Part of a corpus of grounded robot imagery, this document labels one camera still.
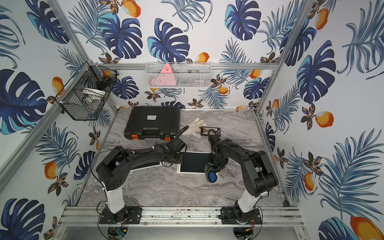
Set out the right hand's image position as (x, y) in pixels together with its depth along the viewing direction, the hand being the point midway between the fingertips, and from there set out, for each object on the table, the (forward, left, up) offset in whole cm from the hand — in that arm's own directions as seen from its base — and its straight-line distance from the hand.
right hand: (211, 167), depth 91 cm
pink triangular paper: (+41, +28, +36) cm, 61 cm away
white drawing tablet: (-2, +32, 0) cm, 32 cm away
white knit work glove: (+28, +11, +3) cm, 31 cm away
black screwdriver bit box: (+27, +1, +1) cm, 27 cm away
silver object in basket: (+24, +67, +34) cm, 78 cm away
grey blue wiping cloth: (-5, +1, +4) cm, 7 cm away
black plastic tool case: (+30, +39, +6) cm, 50 cm away
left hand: (+5, +19, 0) cm, 20 cm away
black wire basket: (+46, +75, +33) cm, 94 cm away
